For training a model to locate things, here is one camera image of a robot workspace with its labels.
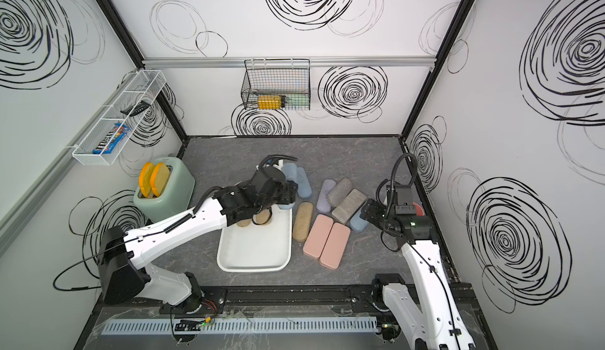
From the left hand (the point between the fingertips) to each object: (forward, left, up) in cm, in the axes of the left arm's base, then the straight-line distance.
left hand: (292, 187), depth 76 cm
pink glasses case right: (-14, -15, -19) cm, 28 cm away
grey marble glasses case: (+3, -22, -17) cm, 28 cm away
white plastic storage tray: (-14, +12, -18) cm, 26 cm away
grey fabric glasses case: (+9, -18, -16) cm, 25 cm away
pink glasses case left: (-9, -9, -19) cm, 23 cm away
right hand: (-6, -27, -4) cm, 28 cm away
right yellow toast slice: (+3, +45, -1) cm, 45 cm away
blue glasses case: (-3, -25, -19) cm, 31 cm away
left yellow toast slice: (+2, +50, 0) cm, 50 cm away
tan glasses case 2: (-19, +10, +13) cm, 25 cm away
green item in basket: (+31, 0, +12) cm, 33 cm away
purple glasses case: (+4, -12, -17) cm, 21 cm away
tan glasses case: (-3, -4, -18) cm, 19 cm away
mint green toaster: (-1, +41, -8) cm, 42 cm away
